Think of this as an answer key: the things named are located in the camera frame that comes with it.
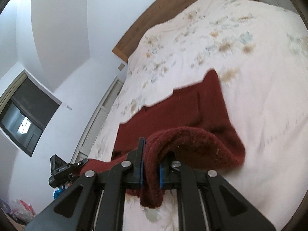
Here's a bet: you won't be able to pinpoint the dark red knit sweater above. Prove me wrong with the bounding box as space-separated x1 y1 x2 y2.
80 70 245 209

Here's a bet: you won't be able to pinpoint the plastic bags on floor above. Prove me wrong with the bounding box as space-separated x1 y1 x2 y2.
1 199 36 225

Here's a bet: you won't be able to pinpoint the dark window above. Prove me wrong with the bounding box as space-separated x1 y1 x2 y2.
1 71 61 157

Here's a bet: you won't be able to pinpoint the floral cream duvet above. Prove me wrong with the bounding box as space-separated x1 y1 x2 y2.
90 0 307 230

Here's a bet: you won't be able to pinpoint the wooden headboard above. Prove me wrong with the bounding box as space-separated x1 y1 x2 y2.
112 0 197 63

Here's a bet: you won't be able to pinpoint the left wall switch plate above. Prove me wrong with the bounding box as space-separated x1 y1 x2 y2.
117 63 125 71

